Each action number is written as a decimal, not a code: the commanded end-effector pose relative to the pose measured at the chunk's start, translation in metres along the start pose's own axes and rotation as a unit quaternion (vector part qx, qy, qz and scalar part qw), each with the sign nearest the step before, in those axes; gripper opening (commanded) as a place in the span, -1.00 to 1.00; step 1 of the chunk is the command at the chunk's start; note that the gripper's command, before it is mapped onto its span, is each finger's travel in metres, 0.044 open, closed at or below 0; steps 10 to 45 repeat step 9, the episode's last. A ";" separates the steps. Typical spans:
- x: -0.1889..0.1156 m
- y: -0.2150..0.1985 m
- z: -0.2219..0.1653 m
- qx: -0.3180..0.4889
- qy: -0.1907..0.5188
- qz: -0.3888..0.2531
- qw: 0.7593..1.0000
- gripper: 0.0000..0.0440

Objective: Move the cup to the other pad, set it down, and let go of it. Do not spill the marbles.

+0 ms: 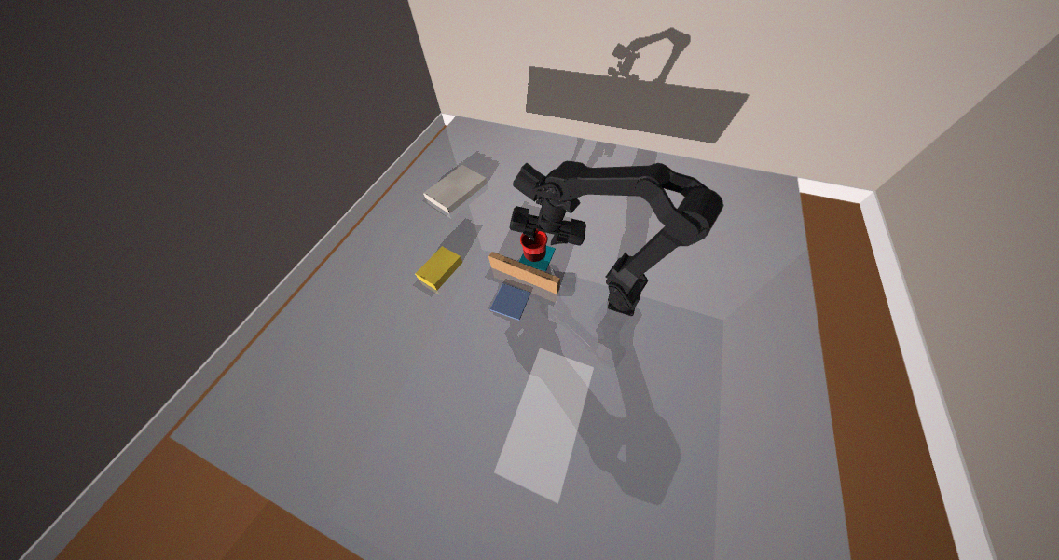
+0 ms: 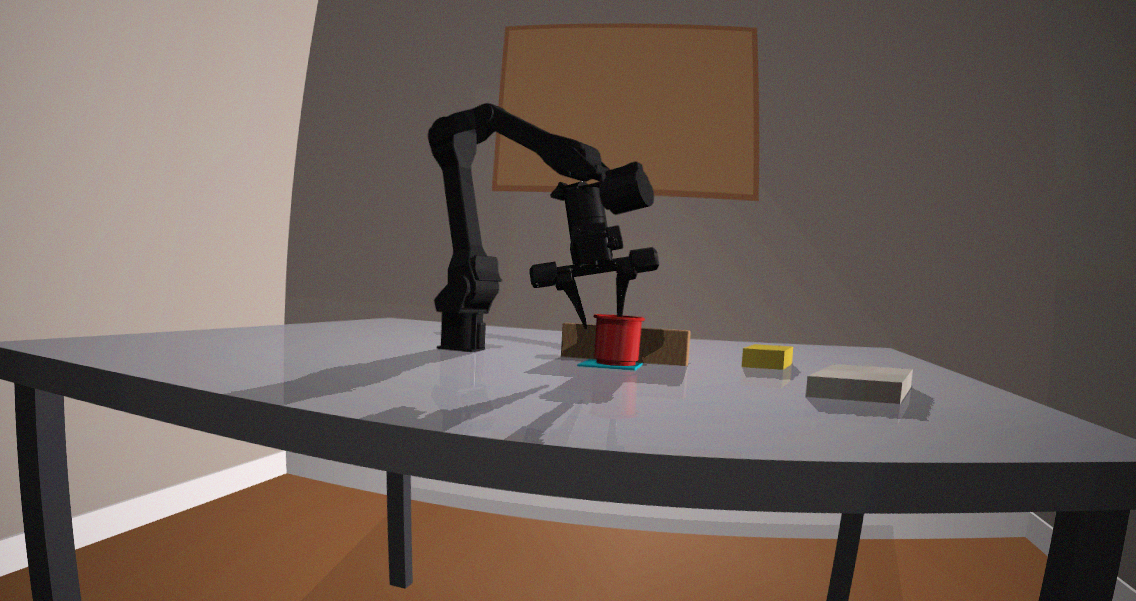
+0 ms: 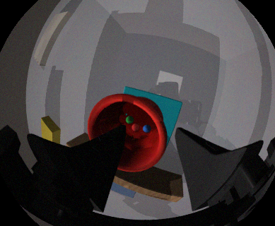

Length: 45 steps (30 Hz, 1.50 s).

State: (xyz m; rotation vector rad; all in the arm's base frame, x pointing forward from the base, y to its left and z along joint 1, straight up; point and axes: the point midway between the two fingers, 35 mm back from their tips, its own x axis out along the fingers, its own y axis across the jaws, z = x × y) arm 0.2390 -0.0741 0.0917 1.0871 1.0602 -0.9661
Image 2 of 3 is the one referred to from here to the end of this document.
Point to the red cup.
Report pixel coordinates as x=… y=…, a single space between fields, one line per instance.
x=617 y=339

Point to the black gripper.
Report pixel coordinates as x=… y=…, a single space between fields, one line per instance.
x=638 y=261

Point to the beige flat block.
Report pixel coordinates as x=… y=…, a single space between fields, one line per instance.
x=860 y=383

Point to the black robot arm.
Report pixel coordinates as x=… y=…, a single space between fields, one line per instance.
x=473 y=275

